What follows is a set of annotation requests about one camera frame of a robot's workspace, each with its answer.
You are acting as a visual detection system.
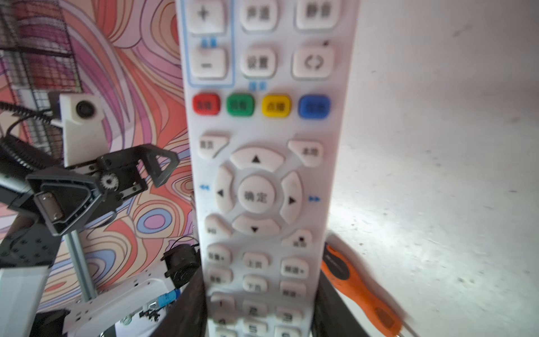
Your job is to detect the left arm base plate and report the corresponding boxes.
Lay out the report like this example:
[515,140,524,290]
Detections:
[63,244,200,336]

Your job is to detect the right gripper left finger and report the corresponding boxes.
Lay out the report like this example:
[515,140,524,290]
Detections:
[150,268,208,337]

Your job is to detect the black wire basket left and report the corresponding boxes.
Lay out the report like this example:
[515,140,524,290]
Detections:
[1,1,82,158]

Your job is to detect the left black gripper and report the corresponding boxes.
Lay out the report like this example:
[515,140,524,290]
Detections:
[26,144,180,236]

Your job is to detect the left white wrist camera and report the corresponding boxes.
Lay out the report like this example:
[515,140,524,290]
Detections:
[59,94,109,167]

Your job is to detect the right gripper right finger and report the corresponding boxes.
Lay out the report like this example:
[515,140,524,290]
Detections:
[311,273,369,337]

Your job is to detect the white remote control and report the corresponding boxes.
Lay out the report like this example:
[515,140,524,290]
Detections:
[175,1,359,336]

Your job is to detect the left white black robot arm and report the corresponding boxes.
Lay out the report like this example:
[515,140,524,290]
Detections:
[1,136,180,336]

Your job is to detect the orange black screwdriver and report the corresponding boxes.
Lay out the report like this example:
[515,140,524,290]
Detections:
[321,243,402,336]

